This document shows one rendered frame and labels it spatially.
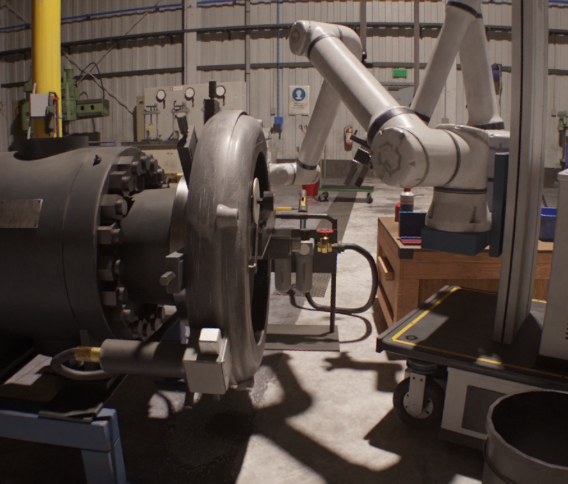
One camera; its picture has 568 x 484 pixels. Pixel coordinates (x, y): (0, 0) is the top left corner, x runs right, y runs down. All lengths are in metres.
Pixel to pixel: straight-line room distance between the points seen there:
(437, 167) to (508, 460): 0.70
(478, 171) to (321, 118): 0.71
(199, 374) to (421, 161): 0.71
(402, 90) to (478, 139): 10.66
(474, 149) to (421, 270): 0.85
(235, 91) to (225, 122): 6.72
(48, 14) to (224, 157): 4.07
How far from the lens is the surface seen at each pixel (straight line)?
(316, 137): 1.93
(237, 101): 7.94
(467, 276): 2.18
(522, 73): 1.51
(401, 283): 2.13
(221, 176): 1.11
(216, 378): 1.09
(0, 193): 1.43
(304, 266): 2.23
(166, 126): 8.55
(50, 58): 5.00
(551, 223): 2.46
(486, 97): 2.04
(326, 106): 1.87
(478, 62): 2.05
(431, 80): 1.89
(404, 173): 1.25
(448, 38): 1.92
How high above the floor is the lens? 0.91
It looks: 12 degrees down
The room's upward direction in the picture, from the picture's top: straight up
